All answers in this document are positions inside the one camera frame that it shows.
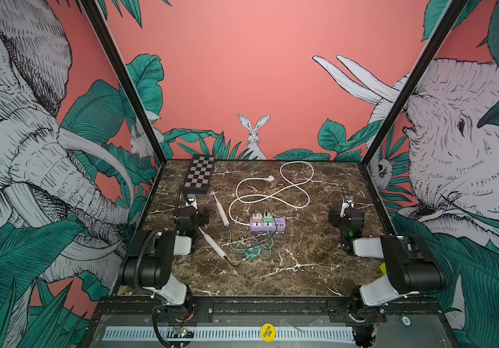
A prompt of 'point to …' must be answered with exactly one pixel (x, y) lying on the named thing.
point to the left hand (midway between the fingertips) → (193, 204)
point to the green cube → (268, 218)
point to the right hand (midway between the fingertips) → (344, 204)
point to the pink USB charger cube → (257, 219)
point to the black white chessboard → (199, 175)
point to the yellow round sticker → (268, 332)
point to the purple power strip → (261, 227)
